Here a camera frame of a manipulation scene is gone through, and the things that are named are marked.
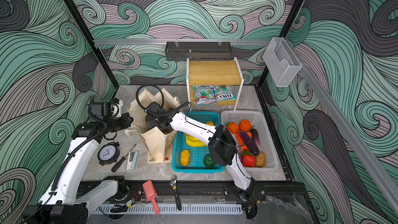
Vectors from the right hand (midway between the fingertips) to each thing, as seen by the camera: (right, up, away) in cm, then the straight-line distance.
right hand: (158, 124), depth 84 cm
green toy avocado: (+28, -18, -6) cm, 34 cm away
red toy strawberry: (+48, -16, -8) cm, 51 cm away
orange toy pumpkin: (+51, -2, +8) cm, 52 cm away
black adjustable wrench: (+10, -29, -8) cm, 31 cm away
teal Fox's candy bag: (+38, +18, +8) cm, 43 cm away
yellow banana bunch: (+19, -10, +4) cm, 22 cm away
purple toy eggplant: (+52, -11, +2) cm, 53 cm away
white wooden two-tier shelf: (+31, +28, -1) cm, 42 cm away
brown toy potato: (+54, -17, -6) cm, 57 cm away
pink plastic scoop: (-1, -31, -12) cm, 33 cm away
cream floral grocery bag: (+2, -6, -11) cm, 13 cm away
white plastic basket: (+59, 0, +9) cm, 60 cm away
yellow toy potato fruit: (+15, -17, -4) cm, 23 cm away
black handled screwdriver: (-21, -21, -3) cm, 30 cm away
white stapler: (-13, -19, -2) cm, 23 cm away
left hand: (-11, +5, -8) cm, 14 cm away
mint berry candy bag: (+26, +16, +6) cm, 31 cm away
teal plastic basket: (+22, -17, +2) cm, 28 cm away
